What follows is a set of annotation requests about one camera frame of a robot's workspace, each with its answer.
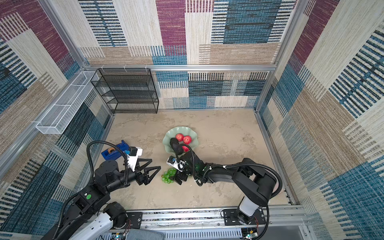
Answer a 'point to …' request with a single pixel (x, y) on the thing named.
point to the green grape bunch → (166, 176)
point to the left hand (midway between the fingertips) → (155, 162)
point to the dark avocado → (175, 144)
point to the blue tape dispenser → (113, 153)
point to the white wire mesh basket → (56, 119)
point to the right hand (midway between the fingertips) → (175, 170)
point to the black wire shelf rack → (127, 90)
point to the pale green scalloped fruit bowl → (172, 133)
